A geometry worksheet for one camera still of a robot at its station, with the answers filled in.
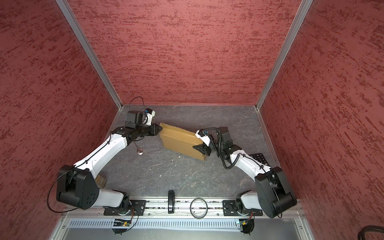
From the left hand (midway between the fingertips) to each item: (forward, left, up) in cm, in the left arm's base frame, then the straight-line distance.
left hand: (160, 130), depth 85 cm
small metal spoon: (-4, +16, -17) cm, 24 cm away
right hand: (-7, -21, -4) cm, 22 cm away
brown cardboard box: (-7, -13, -1) cm, 14 cm away
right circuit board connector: (-43, -47, -19) cm, 67 cm away
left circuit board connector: (-44, +16, -20) cm, 51 cm away
